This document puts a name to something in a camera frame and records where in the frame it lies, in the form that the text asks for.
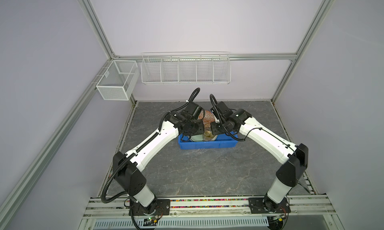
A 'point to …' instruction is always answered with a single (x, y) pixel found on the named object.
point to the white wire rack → (186, 68)
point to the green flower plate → (196, 138)
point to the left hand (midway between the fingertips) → (202, 132)
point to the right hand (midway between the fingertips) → (215, 129)
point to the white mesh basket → (119, 80)
